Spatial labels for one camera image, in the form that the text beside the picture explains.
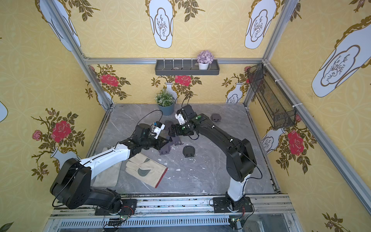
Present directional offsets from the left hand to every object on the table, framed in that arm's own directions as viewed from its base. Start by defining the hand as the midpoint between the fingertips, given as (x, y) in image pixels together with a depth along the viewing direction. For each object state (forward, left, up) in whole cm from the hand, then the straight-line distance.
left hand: (169, 141), depth 85 cm
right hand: (+2, -3, +3) cm, 5 cm away
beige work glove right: (-12, +14, -11) cm, 22 cm away
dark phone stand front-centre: (-2, -12, -11) cm, 16 cm away
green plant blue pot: (+32, +4, +1) cm, 33 cm away
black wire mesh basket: (+9, -66, +11) cm, 67 cm away
